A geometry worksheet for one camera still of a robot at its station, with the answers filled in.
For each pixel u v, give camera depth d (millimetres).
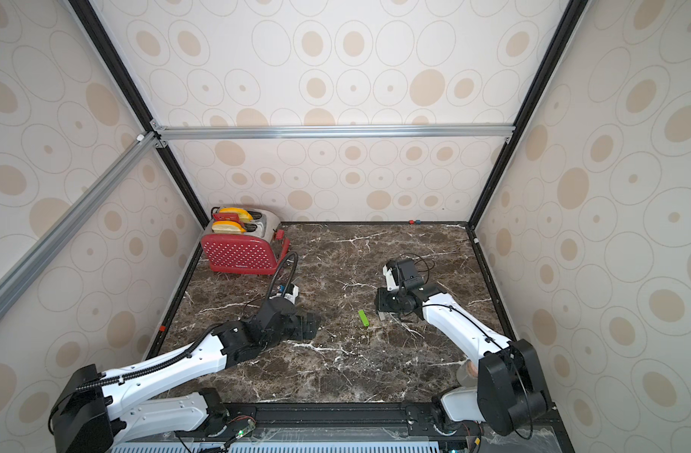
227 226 910
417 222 1241
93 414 388
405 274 665
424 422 729
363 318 921
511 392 411
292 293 724
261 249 933
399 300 712
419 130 1717
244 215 944
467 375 748
